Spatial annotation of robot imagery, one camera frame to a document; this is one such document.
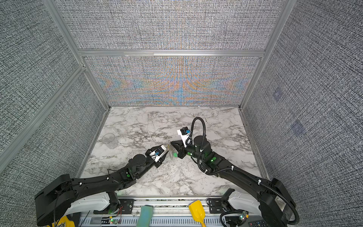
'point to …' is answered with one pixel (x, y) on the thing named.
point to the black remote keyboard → (260, 223)
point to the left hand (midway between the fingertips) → (164, 148)
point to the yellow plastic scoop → (197, 212)
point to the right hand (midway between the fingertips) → (171, 142)
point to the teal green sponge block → (145, 216)
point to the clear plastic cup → (109, 140)
